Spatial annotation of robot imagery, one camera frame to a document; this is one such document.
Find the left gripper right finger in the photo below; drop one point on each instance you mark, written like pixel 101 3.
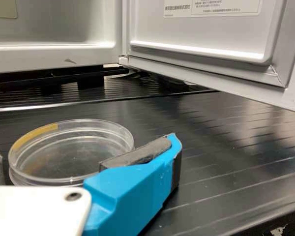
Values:
pixel 132 191

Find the petri dish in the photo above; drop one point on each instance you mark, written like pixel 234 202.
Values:
pixel 64 152

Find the white incubator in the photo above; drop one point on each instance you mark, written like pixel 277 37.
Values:
pixel 51 29

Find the incubator door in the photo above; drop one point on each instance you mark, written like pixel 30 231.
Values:
pixel 211 32

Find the black platform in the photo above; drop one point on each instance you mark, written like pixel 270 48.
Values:
pixel 236 159

